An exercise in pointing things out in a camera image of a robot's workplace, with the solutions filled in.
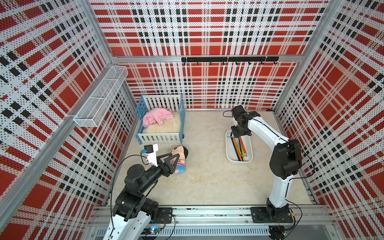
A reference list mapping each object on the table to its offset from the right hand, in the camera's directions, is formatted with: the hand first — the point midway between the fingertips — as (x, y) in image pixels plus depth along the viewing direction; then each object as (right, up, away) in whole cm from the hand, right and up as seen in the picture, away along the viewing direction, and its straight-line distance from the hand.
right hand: (241, 132), depth 92 cm
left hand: (-36, -9, -24) cm, 44 cm away
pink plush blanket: (-54, +11, +4) cm, 55 cm away
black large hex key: (-3, -10, +7) cm, 13 cm away
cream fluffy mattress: (-47, +4, +9) cm, 48 cm away
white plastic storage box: (-5, -14, +4) cm, 16 cm away
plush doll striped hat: (-37, -20, -8) cm, 42 cm away
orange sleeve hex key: (-1, -12, +5) cm, 13 cm away
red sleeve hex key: (+2, -9, +3) cm, 10 cm away
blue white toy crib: (-45, +21, +16) cm, 52 cm away
